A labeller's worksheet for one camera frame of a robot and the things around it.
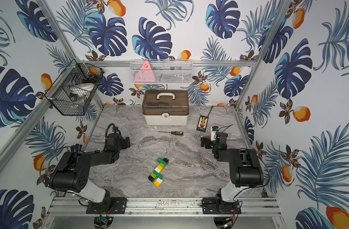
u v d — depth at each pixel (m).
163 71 0.92
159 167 0.86
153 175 0.82
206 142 0.88
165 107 0.93
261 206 0.76
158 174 0.83
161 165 0.87
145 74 0.90
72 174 0.46
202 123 1.08
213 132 0.88
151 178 0.82
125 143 0.90
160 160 0.88
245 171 0.47
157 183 0.80
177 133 1.01
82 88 0.80
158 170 0.85
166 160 0.88
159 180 0.82
